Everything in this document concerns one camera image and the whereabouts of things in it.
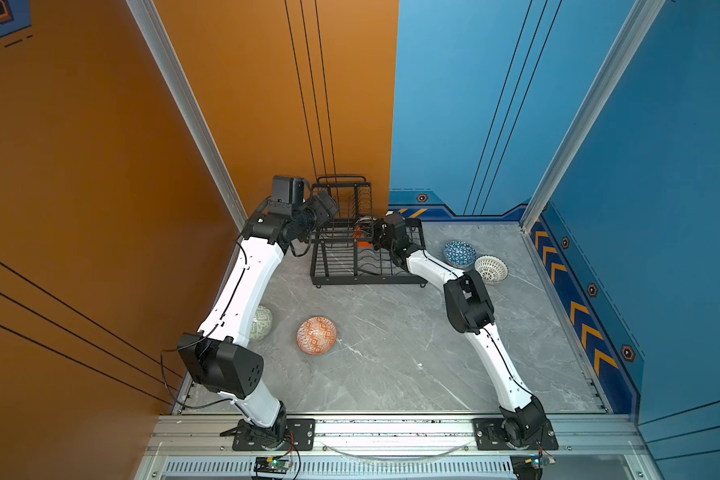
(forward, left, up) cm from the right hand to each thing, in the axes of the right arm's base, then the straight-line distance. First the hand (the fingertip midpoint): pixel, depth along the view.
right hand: (355, 224), depth 103 cm
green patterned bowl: (-31, +29, -12) cm, 44 cm away
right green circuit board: (-66, -45, -15) cm, 81 cm away
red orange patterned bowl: (-35, +11, -13) cm, 39 cm away
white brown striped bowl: (-10, -48, -13) cm, 51 cm away
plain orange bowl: (-1, -1, -4) cm, 4 cm away
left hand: (-15, +5, +21) cm, 26 cm away
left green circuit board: (-67, +19, -15) cm, 71 cm away
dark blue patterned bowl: (-4, -38, -12) cm, 40 cm away
